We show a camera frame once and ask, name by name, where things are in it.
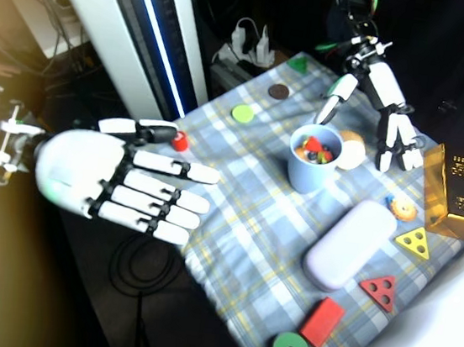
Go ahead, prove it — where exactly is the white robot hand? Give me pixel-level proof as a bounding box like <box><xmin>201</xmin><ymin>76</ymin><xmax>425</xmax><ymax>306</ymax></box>
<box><xmin>308</xmin><ymin>53</ymin><xmax>436</xmax><ymax>177</ymax></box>
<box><xmin>25</xmin><ymin>105</ymin><xmax>227</xmax><ymax>251</ymax></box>

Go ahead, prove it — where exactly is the chocolate topped toy cupcake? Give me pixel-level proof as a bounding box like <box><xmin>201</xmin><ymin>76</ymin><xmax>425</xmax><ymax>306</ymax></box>
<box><xmin>332</xmin><ymin>128</ymin><xmax>370</xmax><ymax>174</ymax></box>

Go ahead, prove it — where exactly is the blue plastic cup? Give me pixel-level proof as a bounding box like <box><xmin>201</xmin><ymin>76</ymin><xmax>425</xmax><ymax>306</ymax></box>
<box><xmin>283</xmin><ymin>120</ymin><xmax>346</xmax><ymax>199</ymax></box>

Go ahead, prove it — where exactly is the green triangle block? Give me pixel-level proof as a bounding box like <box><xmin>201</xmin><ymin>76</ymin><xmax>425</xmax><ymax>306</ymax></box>
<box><xmin>285</xmin><ymin>55</ymin><xmax>309</xmax><ymax>75</ymax></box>

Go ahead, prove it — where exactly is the red cap with white print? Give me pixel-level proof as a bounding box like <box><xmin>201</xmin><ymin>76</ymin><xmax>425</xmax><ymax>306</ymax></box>
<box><xmin>170</xmin><ymin>129</ymin><xmax>192</xmax><ymax>154</ymax></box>

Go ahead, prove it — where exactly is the brown sandwich cookie toy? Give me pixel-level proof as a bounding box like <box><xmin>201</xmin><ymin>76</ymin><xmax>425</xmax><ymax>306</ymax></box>
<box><xmin>266</xmin><ymin>81</ymin><xmax>291</xmax><ymax>102</ymax></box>

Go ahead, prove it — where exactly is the swirl butter cookie toy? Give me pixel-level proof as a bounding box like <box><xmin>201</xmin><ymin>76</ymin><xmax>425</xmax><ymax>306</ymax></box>
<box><xmin>391</xmin><ymin>193</ymin><xmax>419</xmax><ymax>224</ymax></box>

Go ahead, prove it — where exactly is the shiny gold bar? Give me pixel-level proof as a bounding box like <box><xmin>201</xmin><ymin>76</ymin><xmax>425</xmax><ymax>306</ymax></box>
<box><xmin>414</xmin><ymin>140</ymin><xmax>464</xmax><ymax>242</ymax></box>

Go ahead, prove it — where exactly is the white plug adapter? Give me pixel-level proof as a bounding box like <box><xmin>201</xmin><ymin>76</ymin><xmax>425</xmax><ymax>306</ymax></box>
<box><xmin>252</xmin><ymin>23</ymin><xmax>277</xmax><ymax>61</ymax></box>
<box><xmin>228</xmin><ymin>15</ymin><xmax>259</xmax><ymax>57</ymax></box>

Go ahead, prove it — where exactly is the white column with blue strip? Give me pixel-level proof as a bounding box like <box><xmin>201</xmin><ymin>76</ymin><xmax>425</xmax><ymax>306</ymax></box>
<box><xmin>24</xmin><ymin>0</ymin><xmax>221</xmax><ymax>128</ymax></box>

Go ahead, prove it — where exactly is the white shelf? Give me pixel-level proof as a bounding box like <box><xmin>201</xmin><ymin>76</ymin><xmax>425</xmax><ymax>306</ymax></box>
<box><xmin>0</xmin><ymin>0</ymin><xmax>96</xmax><ymax>64</ymax></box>

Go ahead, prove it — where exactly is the white power strip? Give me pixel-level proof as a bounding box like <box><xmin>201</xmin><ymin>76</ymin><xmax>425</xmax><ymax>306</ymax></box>
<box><xmin>211</xmin><ymin>39</ymin><xmax>279</xmax><ymax>73</ymax></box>

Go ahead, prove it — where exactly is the green sandwich cookie toy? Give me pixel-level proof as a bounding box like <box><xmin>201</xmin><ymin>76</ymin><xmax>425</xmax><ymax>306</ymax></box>
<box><xmin>229</xmin><ymin>102</ymin><xmax>256</xmax><ymax>125</ymax></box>

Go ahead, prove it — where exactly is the yellow triangle block with holes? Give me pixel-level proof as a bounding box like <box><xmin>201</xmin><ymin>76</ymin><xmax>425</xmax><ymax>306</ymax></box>
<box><xmin>393</xmin><ymin>223</ymin><xmax>434</xmax><ymax>261</ymax></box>

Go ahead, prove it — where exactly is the grey box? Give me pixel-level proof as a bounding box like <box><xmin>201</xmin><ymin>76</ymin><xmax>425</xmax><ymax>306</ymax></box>
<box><xmin>207</xmin><ymin>59</ymin><xmax>257</xmax><ymax>97</ymax></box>

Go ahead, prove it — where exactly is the lilac glasses case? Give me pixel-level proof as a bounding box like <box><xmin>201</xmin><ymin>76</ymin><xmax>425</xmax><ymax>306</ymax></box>
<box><xmin>300</xmin><ymin>192</ymin><xmax>400</xmax><ymax>299</ymax></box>

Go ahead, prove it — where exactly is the blue plaid cloth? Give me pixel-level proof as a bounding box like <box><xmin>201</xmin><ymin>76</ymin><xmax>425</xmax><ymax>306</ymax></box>
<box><xmin>142</xmin><ymin>36</ymin><xmax>464</xmax><ymax>347</ymax></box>

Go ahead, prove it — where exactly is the red triangle block with holes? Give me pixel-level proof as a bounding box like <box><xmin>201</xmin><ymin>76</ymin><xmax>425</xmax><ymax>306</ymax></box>
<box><xmin>356</xmin><ymin>271</ymin><xmax>398</xmax><ymax>315</ymax></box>

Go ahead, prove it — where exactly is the red rectangular block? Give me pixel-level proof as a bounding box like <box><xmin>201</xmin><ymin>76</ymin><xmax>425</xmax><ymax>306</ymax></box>
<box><xmin>297</xmin><ymin>293</ymin><xmax>348</xmax><ymax>347</ymax></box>

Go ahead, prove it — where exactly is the black coiled cable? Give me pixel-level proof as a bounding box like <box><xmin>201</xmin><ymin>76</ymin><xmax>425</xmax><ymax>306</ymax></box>
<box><xmin>98</xmin><ymin>230</ymin><xmax>182</xmax><ymax>347</ymax></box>

